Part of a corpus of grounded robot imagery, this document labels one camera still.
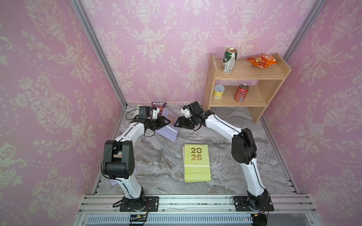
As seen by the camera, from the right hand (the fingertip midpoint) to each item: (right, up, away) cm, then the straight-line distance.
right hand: (178, 125), depth 92 cm
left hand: (-6, +2, 0) cm, 7 cm away
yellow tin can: (+26, +22, 0) cm, 35 cm away
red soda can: (+40, +21, -4) cm, 45 cm away
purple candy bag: (-16, +15, +25) cm, 33 cm away
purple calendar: (-6, -3, 0) cm, 7 cm away
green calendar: (+12, -24, -9) cm, 28 cm away
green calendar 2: (+3, -16, -2) cm, 17 cm away
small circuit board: (-20, -47, -19) cm, 55 cm away
